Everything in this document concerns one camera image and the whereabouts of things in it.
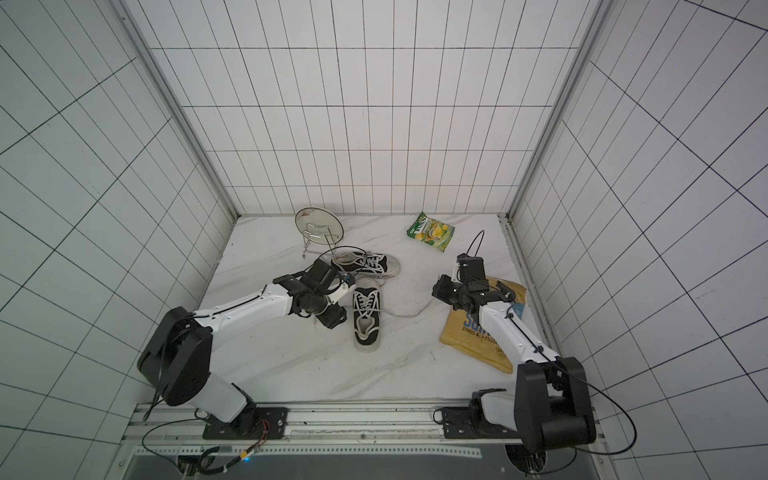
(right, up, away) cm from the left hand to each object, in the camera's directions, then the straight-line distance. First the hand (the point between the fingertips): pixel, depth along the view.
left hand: (330, 315), depth 87 cm
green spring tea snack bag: (+34, +26, +25) cm, 50 cm away
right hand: (+28, +9, 0) cm, 30 cm away
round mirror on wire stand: (-6, +28, +10) cm, 30 cm away
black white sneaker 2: (+11, +12, +10) cm, 20 cm away
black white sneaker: (+11, +1, -1) cm, 11 cm away
